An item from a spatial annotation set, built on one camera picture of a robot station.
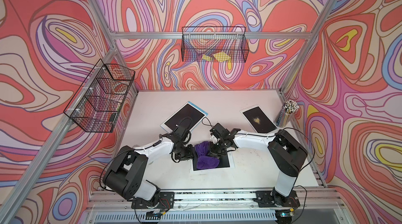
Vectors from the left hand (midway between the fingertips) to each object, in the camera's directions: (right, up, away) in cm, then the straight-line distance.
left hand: (194, 157), depth 86 cm
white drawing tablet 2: (+42, +20, +18) cm, 50 cm away
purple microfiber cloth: (+6, +1, -6) cm, 9 cm away
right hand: (+8, -1, -1) cm, 8 cm away
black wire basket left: (-47, +29, -13) cm, 57 cm away
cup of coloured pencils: (+54, +26, +2) cm, 60 cm away
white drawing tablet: (+18, -2, -1) cm, 18 cm away
